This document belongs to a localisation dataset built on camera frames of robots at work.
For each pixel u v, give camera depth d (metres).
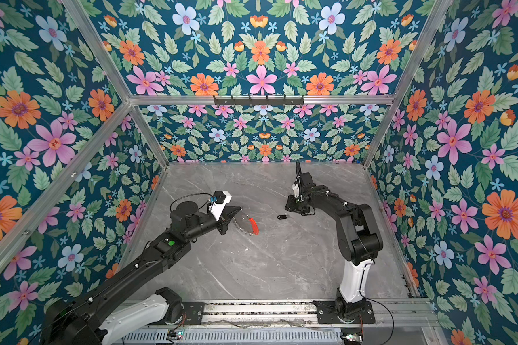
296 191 0.88
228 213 0.68
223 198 0.63
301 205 0.82
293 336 0.77
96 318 0.42
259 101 0.93
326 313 0.73
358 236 0.51
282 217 1.00
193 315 0.73
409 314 0.75
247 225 0.88
